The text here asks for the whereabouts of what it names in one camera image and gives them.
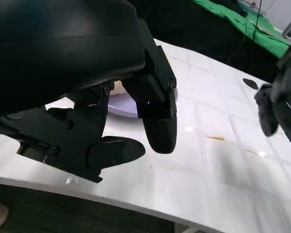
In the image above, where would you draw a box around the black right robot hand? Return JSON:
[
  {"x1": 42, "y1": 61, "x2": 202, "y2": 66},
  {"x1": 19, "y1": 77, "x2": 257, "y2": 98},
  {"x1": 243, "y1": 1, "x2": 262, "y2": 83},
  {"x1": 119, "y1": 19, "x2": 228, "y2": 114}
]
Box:
[{"x1": 254, "y1": 45, "x2": 291, "y2": 160}]

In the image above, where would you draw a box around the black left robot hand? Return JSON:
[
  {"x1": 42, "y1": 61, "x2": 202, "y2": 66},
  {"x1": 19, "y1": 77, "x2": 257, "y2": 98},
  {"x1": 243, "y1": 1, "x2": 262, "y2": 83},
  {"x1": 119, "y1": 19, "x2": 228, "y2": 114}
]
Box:
[{"x1": 0, "y1": 0, "x2": 178, "y2": 183}]

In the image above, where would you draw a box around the beige towel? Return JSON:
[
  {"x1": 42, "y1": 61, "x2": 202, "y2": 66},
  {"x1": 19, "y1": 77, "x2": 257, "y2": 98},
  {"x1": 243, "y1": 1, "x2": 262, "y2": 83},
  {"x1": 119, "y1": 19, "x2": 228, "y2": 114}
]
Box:
[{"x1": 111, "y1": 81, "x2": 127, "y2": 96}]

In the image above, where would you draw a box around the lilac plate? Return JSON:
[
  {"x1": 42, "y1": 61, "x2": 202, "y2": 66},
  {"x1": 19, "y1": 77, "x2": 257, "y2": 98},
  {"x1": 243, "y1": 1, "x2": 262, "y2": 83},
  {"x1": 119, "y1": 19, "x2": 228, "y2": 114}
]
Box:
[{"x1": 45, "y1": 81, "x2": 179, "y2": 120}]

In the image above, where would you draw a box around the green cloth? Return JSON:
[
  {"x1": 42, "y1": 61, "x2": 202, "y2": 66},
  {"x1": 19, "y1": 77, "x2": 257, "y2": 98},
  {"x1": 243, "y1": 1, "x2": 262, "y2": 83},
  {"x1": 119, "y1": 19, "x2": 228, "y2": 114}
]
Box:
[{"x1": 191, "y1": 0, "x2": 291, "y2": 59}]

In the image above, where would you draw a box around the black backdrop cloth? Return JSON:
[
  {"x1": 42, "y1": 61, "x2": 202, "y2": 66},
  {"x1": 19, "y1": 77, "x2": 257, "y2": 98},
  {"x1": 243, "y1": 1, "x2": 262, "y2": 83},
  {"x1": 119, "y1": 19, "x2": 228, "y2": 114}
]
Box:
[{"x1": 130, "y1": 0, "x2": 286, "y2": 83}]

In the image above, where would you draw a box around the thin black hanging cable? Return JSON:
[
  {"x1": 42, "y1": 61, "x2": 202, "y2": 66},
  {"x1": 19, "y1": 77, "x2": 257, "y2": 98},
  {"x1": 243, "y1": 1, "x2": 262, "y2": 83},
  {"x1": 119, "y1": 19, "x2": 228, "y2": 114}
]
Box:
[{"x1": 228, "y1": 0, "x2": 261, "y2": 65}]

